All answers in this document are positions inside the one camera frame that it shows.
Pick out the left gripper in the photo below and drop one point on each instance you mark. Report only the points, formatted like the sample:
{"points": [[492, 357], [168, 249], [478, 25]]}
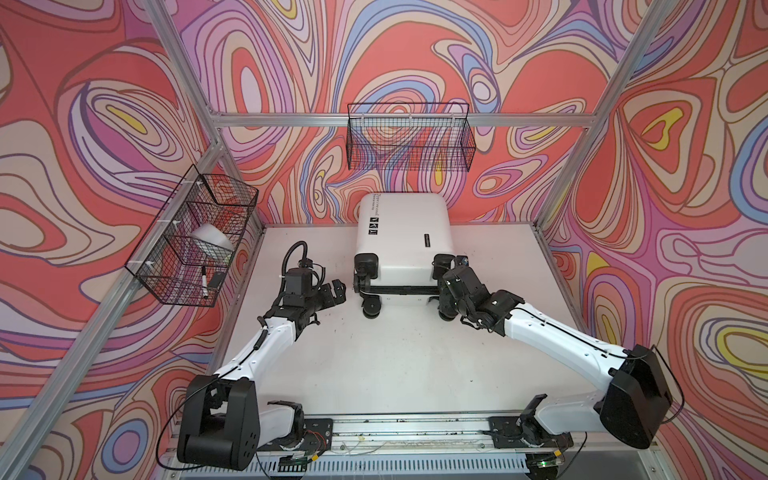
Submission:
{"points": [[338, 294]]}

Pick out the back wall wire basket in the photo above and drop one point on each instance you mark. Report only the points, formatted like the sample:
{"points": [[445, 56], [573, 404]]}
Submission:
{"points": [[409, 136]]}

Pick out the green circuit board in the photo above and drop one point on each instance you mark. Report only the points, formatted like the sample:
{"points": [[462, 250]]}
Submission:
{"points": [[298, 462]]}

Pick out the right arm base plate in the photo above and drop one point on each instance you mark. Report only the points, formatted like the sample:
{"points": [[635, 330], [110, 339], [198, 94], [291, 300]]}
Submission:
{"points": [[517, 432]]}

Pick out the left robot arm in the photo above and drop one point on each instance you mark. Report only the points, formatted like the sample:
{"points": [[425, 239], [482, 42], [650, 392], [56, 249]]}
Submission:
{"points": [[223, 422]]}

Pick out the left wall wire basket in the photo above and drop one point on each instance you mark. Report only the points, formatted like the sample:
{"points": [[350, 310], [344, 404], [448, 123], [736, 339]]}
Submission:
{"points": [[169, 265]]}

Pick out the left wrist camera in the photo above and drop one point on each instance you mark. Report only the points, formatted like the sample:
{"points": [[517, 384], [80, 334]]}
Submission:
{"points": [[298, 281]]}

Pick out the black and white suitcase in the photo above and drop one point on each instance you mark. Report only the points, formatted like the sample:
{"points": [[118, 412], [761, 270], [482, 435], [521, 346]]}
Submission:
{"points": [[404, 248]]}

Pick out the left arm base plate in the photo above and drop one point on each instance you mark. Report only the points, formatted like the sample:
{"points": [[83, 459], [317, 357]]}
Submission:
{"points": [[314, 436]]}

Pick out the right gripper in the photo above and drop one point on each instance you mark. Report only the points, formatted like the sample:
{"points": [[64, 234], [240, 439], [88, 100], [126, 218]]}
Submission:
{"points": [[447, 293]]}

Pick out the aluminium front rail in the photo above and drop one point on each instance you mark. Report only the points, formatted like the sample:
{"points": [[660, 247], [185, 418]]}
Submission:
{"points": [[411, 433]]}

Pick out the wall wire basket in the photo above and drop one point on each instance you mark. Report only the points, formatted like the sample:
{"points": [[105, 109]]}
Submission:
{"points": [[169, 265], [409, 136]]}

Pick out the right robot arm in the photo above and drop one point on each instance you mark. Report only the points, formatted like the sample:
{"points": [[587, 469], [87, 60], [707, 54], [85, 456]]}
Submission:
{"points": [[631, 396]]}

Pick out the black marker pen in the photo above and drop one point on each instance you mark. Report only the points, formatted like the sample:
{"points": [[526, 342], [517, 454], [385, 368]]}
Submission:
{"points": [[204, 283]]}

